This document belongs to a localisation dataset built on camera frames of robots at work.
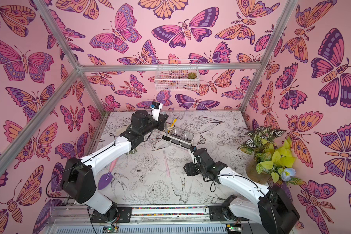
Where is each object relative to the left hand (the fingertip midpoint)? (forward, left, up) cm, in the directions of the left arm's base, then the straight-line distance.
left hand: (169, 114), depth 80 cm
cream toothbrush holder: (+3, -5, -26) cm, 26 cm away
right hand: (-19, -12, -22) cm, 31 cm away
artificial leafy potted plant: (-25, -49, -5) cm, 55 cm away
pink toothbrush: (-19, +2, -28) cm, 34 cm away
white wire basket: (+35, 0, +3) cm, 35 cm away
